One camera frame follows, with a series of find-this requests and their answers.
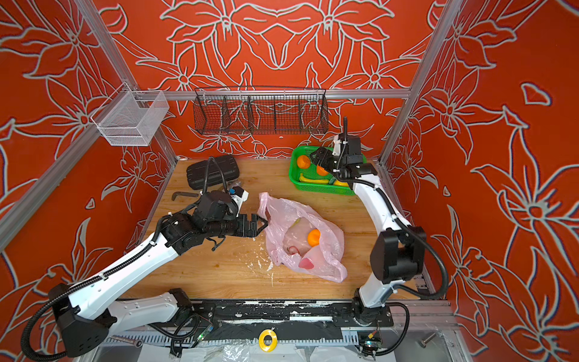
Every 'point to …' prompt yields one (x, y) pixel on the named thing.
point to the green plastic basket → (307, 174)
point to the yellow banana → (302, 179)
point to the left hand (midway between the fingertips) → (259, 221)
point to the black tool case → (196, 173)
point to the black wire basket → (234, 110)
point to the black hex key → (181, 194)
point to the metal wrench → (137, 343)
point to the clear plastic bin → (130, 118)
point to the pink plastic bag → (296, 238)
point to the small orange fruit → (321, 170)
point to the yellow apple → (338, 183)
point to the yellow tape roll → (274, 340)
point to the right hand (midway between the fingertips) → (318, 154)
